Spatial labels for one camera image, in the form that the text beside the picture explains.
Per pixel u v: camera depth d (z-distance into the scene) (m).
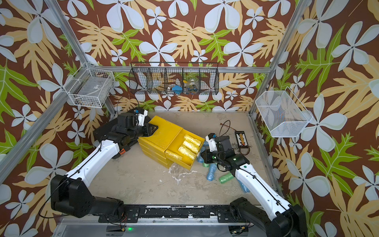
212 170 0.88
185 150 0.78
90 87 0.86
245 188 0.80
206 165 0.90
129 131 0.63
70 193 0.40
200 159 0.75
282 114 0.84
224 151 0.59
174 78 0.97
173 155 0.77
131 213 0.75
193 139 0.82
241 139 1.02
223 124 1.12
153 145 0.75
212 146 0.71
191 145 0.81
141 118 0.73
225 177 0.84
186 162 0.72
